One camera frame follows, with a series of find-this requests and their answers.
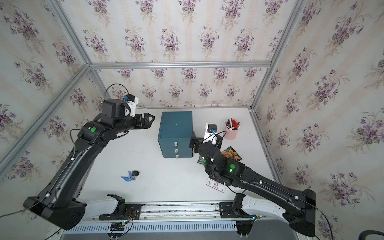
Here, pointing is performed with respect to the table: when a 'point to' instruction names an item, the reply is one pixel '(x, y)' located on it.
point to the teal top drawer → (174, 142)
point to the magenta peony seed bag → (216, 185)
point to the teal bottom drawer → (177, 155)
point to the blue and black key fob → (131, 176)
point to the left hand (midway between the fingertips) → (149, 118)
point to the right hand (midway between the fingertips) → (202, 134)
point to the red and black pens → (232, 124)
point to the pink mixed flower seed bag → (200, 161)
